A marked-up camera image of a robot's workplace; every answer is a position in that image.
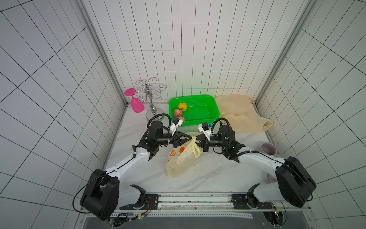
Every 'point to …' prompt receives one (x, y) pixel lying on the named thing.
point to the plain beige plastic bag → (240, 111)
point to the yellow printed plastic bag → (181, 156)
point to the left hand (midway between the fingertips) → (188, 140)
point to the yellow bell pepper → (182, 107)
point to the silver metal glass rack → (150, 89)
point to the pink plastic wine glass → (137, 105)
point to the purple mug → (269, 149)
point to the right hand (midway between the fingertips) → (191, 136)
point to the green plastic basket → (200, 109)
